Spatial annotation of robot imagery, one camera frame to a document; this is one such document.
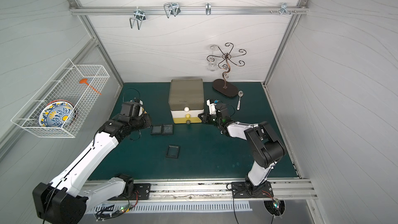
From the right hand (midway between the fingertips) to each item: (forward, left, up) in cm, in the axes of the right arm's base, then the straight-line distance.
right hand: (199, 114), depth 91 cm
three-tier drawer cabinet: (+2, +7, +10) cm, 12 cm away
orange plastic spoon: (+3, +59, +23) cm, 63 cm away
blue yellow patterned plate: (-19, +55, +25) cm, 64 cm away
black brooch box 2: (-6, +20, -9) cm, 23 cm away
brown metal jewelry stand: (+34, -14, -9) cm, 37 cm away
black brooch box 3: (-19, +14, -11) cm, 26 cm away
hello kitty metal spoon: (+26, -29, -10) cm, 41 cm away
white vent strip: (-47, +28, -9) cm, 55 cm away
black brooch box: (-8, +27, -8) cm, 29 cm away
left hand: (-10, +24, +9) cm, 28 cm away
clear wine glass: (+34, -7, +10) cm, 36 cm away
